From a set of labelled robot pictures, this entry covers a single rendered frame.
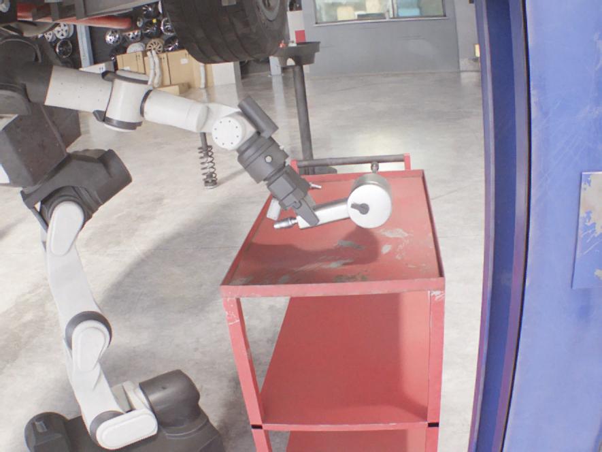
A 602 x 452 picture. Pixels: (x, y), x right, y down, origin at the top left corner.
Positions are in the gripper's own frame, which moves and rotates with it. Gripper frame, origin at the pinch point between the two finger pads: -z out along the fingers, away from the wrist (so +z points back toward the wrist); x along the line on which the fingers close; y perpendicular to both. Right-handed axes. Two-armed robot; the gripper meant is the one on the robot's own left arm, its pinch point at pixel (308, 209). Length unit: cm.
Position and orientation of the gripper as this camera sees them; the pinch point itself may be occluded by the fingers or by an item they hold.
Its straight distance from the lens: 119.7
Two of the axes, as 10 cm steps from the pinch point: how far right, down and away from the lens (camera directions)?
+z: -6.6, -7.4, -1.2
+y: -7.4, 6.1, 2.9
